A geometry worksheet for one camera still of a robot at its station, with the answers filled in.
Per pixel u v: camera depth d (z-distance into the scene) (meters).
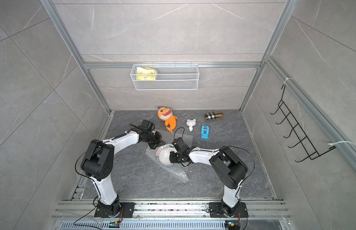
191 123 1.07
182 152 0.72
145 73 0.88
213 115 1.13
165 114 1.07
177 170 0.84
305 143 0.61
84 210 0.75
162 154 0.93
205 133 1.04
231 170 0.48
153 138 0.82
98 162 0.50
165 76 1.01
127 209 0.73
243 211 0.76
